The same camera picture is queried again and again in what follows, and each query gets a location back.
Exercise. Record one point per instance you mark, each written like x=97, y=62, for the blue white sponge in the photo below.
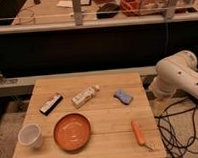
x=123, y=97

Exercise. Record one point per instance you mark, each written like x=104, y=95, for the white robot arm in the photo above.
x=176, y=72

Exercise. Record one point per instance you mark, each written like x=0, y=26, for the orange ceramic bowl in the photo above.
x=72, y=132

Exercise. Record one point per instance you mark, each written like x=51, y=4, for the white tube bottle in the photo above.
x=84, y=96

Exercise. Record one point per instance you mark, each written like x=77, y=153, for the black case on shelf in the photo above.
x=108, y=10

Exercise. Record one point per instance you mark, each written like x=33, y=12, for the orange box on shelf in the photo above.
x=130, y=7

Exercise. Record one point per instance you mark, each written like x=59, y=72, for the white paper on shelf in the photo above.
x=69, y=4

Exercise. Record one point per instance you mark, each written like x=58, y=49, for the white cup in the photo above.
x=30, y=135

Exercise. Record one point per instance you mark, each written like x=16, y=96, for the grey metal post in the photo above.
x=170, y=9
x=77, y=12

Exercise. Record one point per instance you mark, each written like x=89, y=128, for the orange handled peeler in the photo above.
x=140, y=138

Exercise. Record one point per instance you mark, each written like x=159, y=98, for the grey metal post right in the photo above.
x=170, y=9

